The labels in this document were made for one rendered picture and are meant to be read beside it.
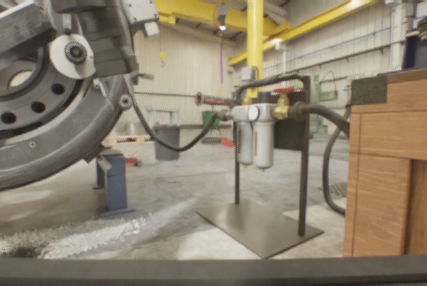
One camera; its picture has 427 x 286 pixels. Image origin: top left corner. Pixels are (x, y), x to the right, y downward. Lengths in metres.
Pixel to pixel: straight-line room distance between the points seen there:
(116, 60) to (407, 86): 0.48
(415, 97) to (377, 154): 0.10
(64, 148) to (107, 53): 0.32
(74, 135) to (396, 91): 0.70
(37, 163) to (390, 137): 0.75
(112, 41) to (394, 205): 0.55
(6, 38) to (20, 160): 0.28
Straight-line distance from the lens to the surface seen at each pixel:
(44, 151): 0.71
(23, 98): 0.84
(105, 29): 0.47
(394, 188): 0.45
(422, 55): 0.66
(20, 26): 0.72
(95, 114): 0.70
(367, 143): 0.46
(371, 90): 0.46
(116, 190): 1.09
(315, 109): 0.70
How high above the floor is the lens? 0.39
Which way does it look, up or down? 5 degrees down
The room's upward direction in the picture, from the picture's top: straight up
